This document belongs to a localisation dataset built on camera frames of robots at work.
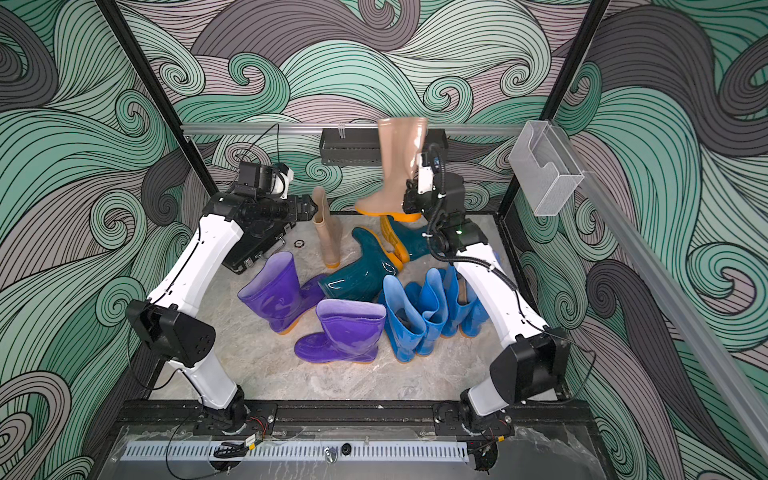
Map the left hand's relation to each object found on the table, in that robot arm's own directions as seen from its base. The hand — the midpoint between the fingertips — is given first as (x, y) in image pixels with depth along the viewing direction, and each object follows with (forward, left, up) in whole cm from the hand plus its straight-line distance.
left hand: (303, 204), depth 79 cm
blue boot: (-32, -26, -5) cm, 42 cm away
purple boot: (-19, +7, -13) cm, 24 cm away
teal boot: (-9, -16, -25) cm, 31 cm away
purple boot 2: (-32, -14, -10) cm, 36 cm away
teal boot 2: (+9, -31, -27) cm, 42 cm away
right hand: (+1, -27, +8) cm, 29 cm away
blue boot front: (-26, -33, -7) cm, 42 cm away
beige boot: (-1, -5, -9) cm, 10 cm away
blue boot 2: (-25, -44, -13) cm, 52 cm away
